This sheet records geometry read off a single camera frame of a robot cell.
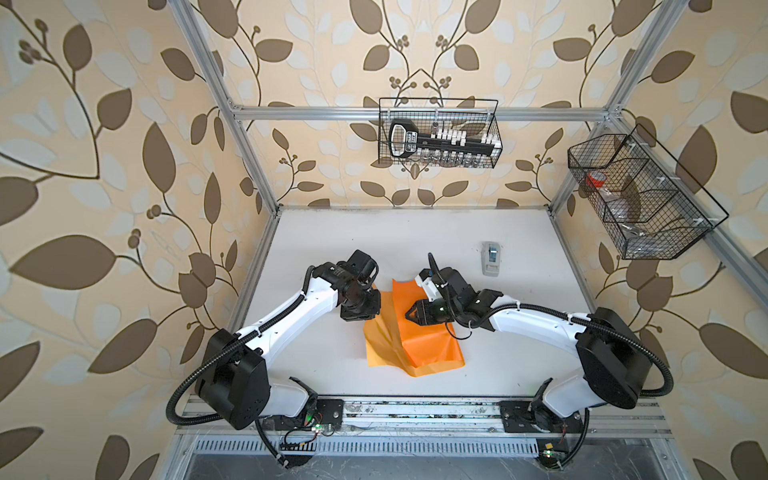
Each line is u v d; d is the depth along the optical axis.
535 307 0.54
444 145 0.84
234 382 0.41
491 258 1.02
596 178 0.88
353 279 0.59
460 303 0.65
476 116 0.91
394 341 0.84
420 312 0.74
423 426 0.74
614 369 0.43
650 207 0.73
